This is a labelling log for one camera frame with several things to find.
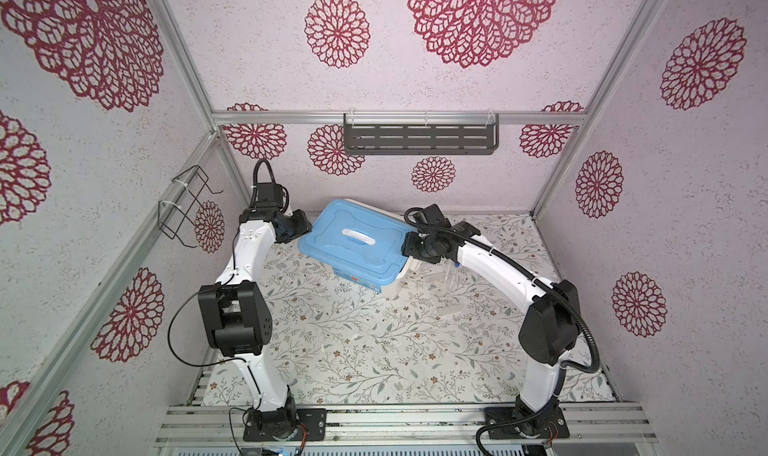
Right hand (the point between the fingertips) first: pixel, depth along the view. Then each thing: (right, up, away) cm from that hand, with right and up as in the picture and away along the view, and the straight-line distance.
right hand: (408, 244), depth 87 cm
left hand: (-31, +4, +4) cm, 32 cm away
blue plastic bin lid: (-14, +1, +2) cm, 15 cm away
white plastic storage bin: (0, -8, -4) cm, 9 cm away
